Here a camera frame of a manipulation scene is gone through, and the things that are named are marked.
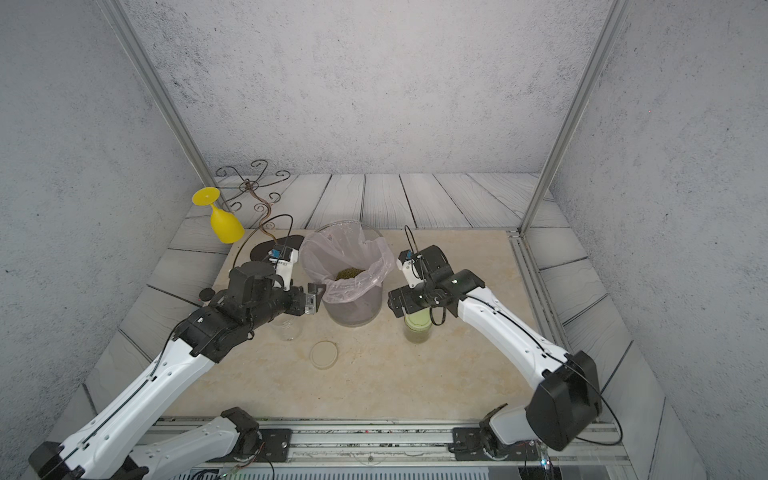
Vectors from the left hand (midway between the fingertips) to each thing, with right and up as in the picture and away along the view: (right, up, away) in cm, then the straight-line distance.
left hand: (315, 285), depth 71 cm
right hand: (+22, -4, +8) cm, 23 cm away
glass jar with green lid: (+25, -12, +12) cm, 30 cm away
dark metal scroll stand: (-25, +28, +20) cm, 42 cm away
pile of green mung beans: (+4, +1, +28) cm, 28 cm away
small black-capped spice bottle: (-38, -5, +20) cm, 43 cm away
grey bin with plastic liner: (+6, +6, +22) cm, 24 cm away
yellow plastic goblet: (-34, +15, +22) cm, 43 cm away
